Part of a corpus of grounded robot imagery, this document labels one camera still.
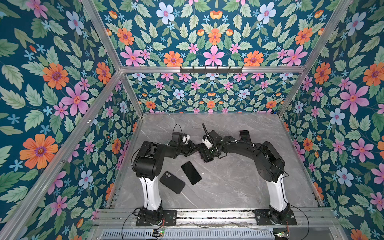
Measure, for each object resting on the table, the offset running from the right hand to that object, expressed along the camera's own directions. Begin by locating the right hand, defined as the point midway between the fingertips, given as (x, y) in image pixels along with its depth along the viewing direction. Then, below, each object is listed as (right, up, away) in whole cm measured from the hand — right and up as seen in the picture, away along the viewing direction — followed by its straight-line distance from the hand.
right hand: (205, 154), depth 96 cm
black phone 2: (-8, -10, -7) cm, 15 cm away
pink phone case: (+25, +12, +11) cm, 30 cm away
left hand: (-3, +7, -1) cm, 7 cm away
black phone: (0, +2, -11) cm, 11 cm away
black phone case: (-19, -14, -9) cm, 26 cm away
